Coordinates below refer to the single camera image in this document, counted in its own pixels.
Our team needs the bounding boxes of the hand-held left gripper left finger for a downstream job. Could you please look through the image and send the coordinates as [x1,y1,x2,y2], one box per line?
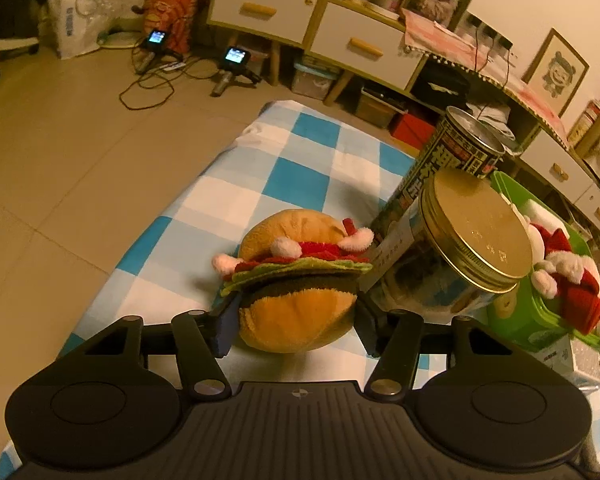
[79,308,242,403]

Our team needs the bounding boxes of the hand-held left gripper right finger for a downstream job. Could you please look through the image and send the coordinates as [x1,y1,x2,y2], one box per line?
[354,304,507,403]

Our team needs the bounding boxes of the burger plush toy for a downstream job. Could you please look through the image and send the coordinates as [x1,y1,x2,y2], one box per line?
[212,208,375,355]

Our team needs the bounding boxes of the green plastic bin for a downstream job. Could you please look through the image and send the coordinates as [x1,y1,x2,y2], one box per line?
[484,169,600,354]

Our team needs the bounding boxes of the white and red santa plush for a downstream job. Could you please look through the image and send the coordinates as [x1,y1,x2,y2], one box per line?
[522,212,600,336]

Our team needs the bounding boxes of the clear jar with gold lid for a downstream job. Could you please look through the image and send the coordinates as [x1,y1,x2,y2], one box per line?
[364,167,534,322]

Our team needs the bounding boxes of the blue and white checked blanket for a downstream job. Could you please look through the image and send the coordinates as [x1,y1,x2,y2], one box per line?
[0,99,600,476]

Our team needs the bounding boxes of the black and yellow tin can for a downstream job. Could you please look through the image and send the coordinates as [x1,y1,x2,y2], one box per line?
[369,105,506,247]

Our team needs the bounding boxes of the red box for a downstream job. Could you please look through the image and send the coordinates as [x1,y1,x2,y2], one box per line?
[388,112,439,151]

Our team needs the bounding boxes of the grey patterned carton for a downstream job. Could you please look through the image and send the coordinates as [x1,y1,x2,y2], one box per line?
[529,332,600,389]

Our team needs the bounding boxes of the black bag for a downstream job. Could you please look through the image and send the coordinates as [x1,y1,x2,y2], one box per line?
[412,62,474,111]

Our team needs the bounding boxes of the clear storage box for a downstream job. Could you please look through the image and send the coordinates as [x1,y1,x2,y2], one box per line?
[292,57,341,101]

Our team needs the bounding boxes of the pink checked table cloth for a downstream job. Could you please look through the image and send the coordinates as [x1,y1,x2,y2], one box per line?
[402,7,571,146]

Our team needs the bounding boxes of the red and white carton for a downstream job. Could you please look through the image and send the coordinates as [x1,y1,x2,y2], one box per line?
[568,99,600,147]

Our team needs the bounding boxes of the framed cartoon girl picture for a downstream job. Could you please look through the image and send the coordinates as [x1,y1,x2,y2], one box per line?
[522,28,590,119]

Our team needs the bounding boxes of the orange patterned bag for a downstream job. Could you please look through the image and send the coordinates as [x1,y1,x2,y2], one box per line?
[144,0,204,54]

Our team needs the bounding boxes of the white plastic bag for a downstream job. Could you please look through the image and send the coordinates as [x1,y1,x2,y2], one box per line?
[47,0,119,61]

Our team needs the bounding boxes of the black cable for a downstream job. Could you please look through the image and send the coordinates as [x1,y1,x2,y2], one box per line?
[118,54,216,111]

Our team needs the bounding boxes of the white drawer with wooden handle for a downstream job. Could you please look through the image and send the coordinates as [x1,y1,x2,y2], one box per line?
[519,129,599,196]
[309,0,426,91]
[574,182,600,236]
[207,0,321,46]

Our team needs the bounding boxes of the small camera on tripod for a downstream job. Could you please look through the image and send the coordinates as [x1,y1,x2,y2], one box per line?
[210,47,261,97]
[137,29,184,74]

